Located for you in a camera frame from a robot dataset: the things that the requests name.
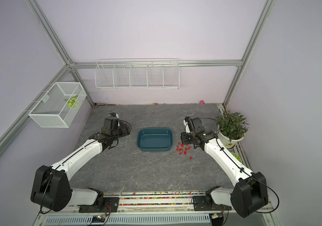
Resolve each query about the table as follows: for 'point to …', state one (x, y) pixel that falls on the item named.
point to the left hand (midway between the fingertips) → (126, 128)
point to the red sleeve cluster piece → (186, 149)
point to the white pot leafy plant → (232, 127)
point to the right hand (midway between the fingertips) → (184, 136)
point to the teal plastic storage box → (155, 139)
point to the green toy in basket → (71, 100)
